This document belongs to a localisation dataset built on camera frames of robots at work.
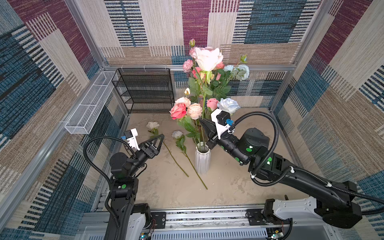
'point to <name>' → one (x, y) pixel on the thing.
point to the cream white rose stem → (153, 125)
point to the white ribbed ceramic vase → (202, 158)
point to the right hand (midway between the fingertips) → (201, 121)
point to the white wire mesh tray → (82, 120)
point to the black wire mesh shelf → (145, 90)
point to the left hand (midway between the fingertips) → (161, 136)
